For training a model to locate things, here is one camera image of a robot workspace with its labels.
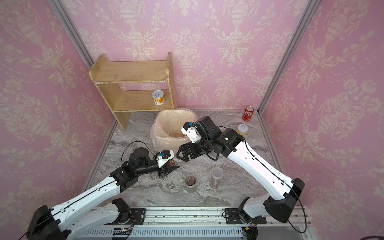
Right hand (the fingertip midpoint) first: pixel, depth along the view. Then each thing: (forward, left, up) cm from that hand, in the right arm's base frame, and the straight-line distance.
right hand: (184, 152), depth 66 cm
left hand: (+1, +5, -10) cm, 11 cm away
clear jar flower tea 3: (-6, -15, -12) cm, 20 cm away
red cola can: (+41, -44, -20) cm, 63 cm away
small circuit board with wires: (-24, +33, -31) cm, 51 cm away
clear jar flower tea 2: (-7, -2, -20) cm, 21 cm away
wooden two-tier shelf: (+59, +41, -4) cm, 72 cm away
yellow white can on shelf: (+40, +16, -1) cm, 44 cm away
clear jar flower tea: (-2, +7, -6) cm, 9 cm away
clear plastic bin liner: (+11, +17, -3) cm, 21 cm away
